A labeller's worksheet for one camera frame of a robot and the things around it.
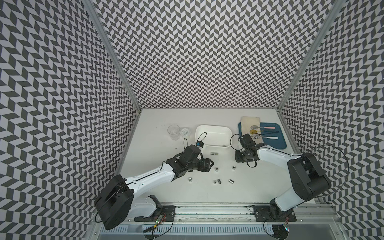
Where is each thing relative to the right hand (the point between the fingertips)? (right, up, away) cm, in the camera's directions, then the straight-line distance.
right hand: (238, 160), depth 92 cm
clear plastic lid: (-34, +17, +6) cm, 38 cm away
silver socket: (-4, -3, -5) cm, 7 cm away
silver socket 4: (-6, -9, -9) cm, 15 cm away
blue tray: (+25, +15, +9) cm, 31 cm away
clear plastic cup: (-41, +18, +4) cm, 45 cm away
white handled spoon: (+16, +13, +10) cm, 23 cm away
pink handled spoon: (+15, +20, +14) cm, 29 cm away
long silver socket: (-15, +4, +2) cm, 15 cm away
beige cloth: (+11, +23, +16) cm, 30 cm away
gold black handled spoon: (+15, +17, +12) cm, 26 cm away
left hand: (-19, +1, -11) cm, 22 cm away
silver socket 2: (-15, -10, -10) cm, 21 cm away
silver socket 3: (-13, -9, -9) cm, 19 cm away
